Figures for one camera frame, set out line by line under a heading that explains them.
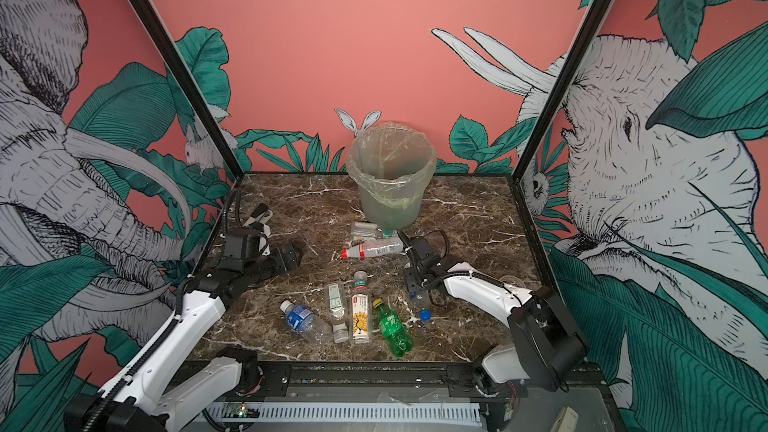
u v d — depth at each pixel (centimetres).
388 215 101
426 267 67
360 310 80
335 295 84
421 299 82
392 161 106
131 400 39
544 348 42
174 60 86
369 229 103
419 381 75
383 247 94
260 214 103
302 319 78
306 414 70
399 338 76
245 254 61
